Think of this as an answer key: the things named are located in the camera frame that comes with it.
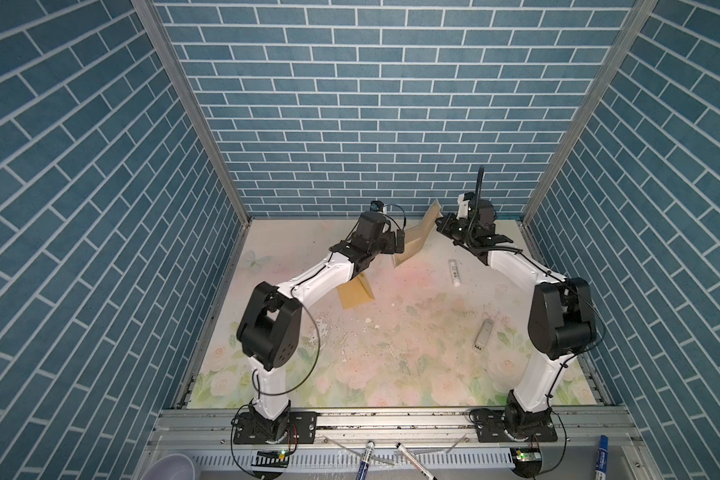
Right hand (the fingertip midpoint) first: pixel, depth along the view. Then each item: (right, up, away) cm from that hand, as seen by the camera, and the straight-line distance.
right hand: (433, 216), depth 93 cm
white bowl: (-63, -58, -28) cm, 91 cm away
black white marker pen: (-9, -60, -24) cm, 65 cm away
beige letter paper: (-4, -6, +12) cm, 14 cm away
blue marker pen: (-20, -59, -25) cm, 67 cm away
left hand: (-13, -6, -3) cm, 15 cm away
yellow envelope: (-25, -25, +5) cm, 36 cm away
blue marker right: (+35, -59, -24) cm, 73 cm away
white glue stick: (+10, -19, +9) cm, 23 cm away
